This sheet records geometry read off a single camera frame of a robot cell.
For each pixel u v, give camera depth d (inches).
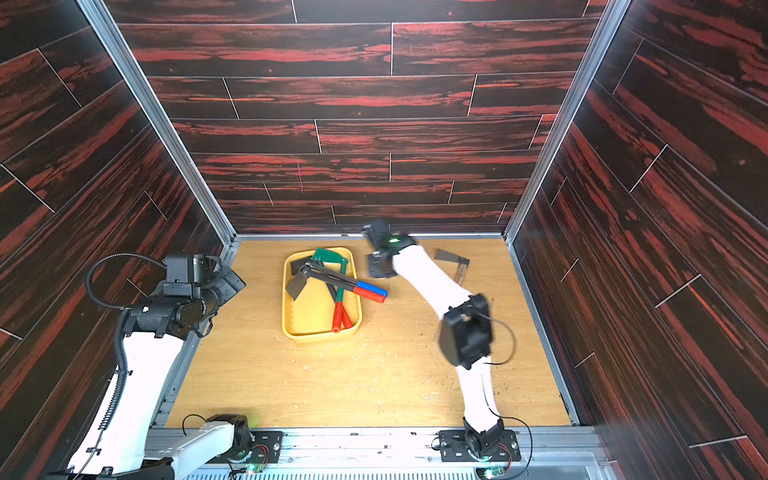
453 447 28.8
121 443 14.7
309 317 37.7
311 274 41.3
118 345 16.6
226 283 24.8
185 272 19.7
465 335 20.9
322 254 43.1
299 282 40.2
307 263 41.7
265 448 28.3
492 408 24.2
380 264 26.1
